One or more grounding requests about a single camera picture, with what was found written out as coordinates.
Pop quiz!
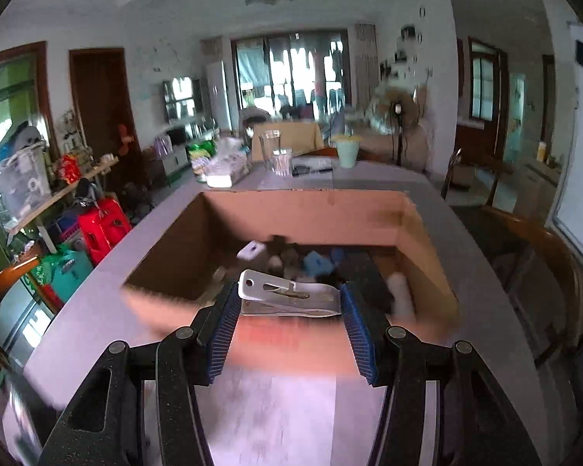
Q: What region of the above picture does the yellow cloth-covered table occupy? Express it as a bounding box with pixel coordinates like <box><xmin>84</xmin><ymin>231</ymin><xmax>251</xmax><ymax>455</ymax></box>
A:
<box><xmin>251</xmin><ymin>121</ymin><xmax>325</xmax><ymax>162</ymax></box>

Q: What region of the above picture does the flat screen television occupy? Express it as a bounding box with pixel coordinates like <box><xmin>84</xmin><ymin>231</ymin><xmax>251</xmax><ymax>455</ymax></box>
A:
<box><xmin>162</xmin><ymin>76</ymin><xmax>198</xmax><ymax>122</ymax></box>

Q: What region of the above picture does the blue card case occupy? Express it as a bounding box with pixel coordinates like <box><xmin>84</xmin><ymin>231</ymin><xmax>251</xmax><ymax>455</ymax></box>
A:
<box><xmin>302</xmin><ymin>250</ymin><xmax>346</xmax><ymax>276</ymax></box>

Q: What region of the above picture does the white plastic clip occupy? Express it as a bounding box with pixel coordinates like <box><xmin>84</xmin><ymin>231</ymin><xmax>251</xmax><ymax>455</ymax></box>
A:
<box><xmin>238</xmin><ymin>269</ymin><xmax>343</xmax><ymax>318</ymax></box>

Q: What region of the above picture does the clear drinking glass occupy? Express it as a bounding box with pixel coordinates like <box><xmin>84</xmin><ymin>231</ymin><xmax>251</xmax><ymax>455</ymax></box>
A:
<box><xmin>259</xmin><ymin>129</ymin><xmax>283</xmax><ymax>172</ymax></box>
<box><xmin>272</xmin><ymin>148</ymin><xmax>293</xmax><ymax>177</ymax></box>

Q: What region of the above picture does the cloth-covered desktop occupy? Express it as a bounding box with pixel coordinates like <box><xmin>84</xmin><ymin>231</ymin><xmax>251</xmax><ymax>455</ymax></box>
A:
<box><xmin>22</xmin><ymin>155</ymin><xmax>550</xmax><ymax>466</ymax></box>

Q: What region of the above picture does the brown cardboard box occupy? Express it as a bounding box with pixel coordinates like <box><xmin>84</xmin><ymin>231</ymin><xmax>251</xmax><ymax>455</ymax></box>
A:
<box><xmin>121</xmin><ymin>189</ymin><xmax>462</xmax><ymax>379</ymax></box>

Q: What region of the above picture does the white standing air conditioner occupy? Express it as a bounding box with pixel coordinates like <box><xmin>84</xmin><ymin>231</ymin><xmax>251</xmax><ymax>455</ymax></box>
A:
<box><xmin>205</xmin><ymin>61</ymin><xmax>232</xmax><ymax>132</ymax></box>

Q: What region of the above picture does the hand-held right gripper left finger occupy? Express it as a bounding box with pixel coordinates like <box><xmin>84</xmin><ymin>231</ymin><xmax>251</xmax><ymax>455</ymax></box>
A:
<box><xmin>38</xmin><ymin>279</ymin><xmax>241</xmax><ymax>466</ymax></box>

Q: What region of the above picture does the wooden glass-pane door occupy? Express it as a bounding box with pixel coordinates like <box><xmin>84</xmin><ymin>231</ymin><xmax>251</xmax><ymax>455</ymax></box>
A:
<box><xmin>468</xmin><ymin>36</ymin><xmax>510</xmax><ymax>156</ymax></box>

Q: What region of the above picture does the standing electric fan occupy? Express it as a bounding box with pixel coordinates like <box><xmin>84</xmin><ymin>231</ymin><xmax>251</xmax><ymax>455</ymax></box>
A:
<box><xmin>372</xmin><ymin>82</ymin><xmax>421</xmax><ymax>168</ymax></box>

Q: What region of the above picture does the clear plastic tissue pack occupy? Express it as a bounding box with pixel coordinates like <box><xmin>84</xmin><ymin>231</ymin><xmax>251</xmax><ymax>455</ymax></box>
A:
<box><xmin>206</xmin><ymin>137</ymin><xmax>252</xmax><ymax>188</ymax></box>

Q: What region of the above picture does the black flat device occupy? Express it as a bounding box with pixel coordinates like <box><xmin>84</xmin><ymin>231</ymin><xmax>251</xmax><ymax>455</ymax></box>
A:
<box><xmin>291</xmin><ymin>155</ymin><xmax>334</xmax><ymax>177</ymax></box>

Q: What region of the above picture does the clear plastic storage bin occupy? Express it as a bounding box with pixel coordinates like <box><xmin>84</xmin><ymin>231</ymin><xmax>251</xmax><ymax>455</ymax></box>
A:
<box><xmin>0</xmin><ymin>148</ymin><xmax>53</xmax><ymax>221</ymax></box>

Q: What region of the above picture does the green snack bag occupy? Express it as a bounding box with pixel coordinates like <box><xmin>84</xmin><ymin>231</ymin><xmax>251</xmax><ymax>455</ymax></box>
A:
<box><xmin>189</xmin><ymin>140</ymin><xmax>218</xmax><ymax>178</ymax></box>

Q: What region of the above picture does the dark wooden door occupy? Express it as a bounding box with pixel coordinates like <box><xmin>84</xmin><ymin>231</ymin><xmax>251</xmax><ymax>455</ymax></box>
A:
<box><xmin>69</xmin><ymin>47</ymin><xmax>144</xmax><ymax>180</ymax></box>

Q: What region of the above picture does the green flower pot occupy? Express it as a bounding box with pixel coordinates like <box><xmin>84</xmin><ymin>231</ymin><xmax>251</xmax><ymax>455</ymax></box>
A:
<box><xmin>330</xmin><ymin>134</ymin><xmax>361</xmax><ymax>169</ymax></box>

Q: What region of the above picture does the wooden shelf board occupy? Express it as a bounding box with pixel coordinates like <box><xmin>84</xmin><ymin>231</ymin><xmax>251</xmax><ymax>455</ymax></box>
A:
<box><xmin>5</xmin><ymin>155</ymin><xmax>120</xmax><ymax>243</ymax></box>

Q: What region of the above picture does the white cylindrical bottle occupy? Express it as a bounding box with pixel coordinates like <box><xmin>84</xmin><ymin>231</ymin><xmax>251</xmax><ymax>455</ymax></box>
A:
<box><xmin>386</xmin><ymin>272</ymin><xmax>416</xmax><ymax>323</ymax></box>

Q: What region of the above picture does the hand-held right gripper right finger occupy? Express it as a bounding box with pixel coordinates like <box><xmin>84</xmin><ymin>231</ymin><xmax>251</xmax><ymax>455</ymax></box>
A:
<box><xmin>340</xmin><ymin>282</ymin><xmax>545</xmax><ymax>466</ymax></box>

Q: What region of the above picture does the teal plastic bag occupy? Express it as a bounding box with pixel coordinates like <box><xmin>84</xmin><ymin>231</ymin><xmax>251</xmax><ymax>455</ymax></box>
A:
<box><xmin>44</xmin><ymin>247</ymin><xmax>94</xmax><ymax>302</ymax></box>

